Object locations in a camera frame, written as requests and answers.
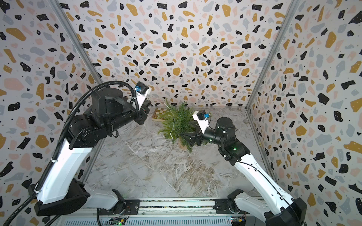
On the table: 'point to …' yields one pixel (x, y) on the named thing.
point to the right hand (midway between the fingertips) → (185, 129)
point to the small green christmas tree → (176, 119)
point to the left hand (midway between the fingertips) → (149, 101)
